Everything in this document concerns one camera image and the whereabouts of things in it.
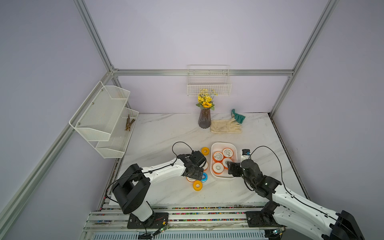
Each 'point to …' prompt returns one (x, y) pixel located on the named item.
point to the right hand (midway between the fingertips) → (234, 164)
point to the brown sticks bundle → (128, 123)
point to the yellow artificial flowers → (205, 98)
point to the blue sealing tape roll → (206, 178)
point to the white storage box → (219, 146)
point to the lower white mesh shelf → (115, 146)
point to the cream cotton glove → (225, 126)
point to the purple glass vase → (204, 118)
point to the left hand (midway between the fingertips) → (191, 174)
